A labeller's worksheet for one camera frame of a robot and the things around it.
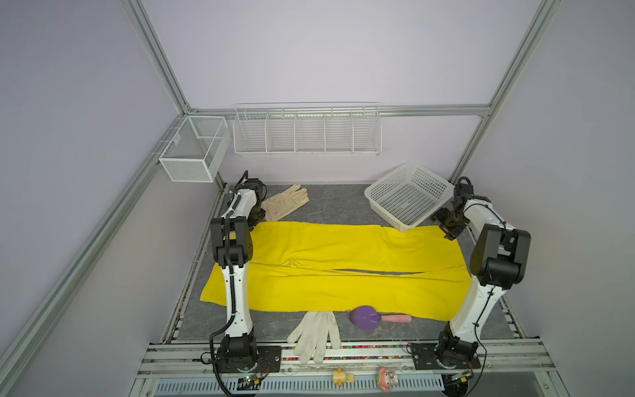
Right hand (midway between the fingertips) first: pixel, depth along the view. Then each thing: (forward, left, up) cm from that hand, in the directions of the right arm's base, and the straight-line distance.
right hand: (437, 224), depth 99 cm
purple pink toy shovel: (-34, +32, -4) cm, 47 cm away
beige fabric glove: (+15, +68, -6) cm, 70 cm away
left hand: (+4, +75, -3) cm, 75 cm away
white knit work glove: (-38, +50, -5) cm, 63 cm away
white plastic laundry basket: (+19, +6, -5) cm, 21 cm away
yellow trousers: (-16, +41, -4) cm, 45 cm away
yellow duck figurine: (-51, +41, -1) cm, 65 cm away
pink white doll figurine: (-51, +29, -1) cm, 59 cm away
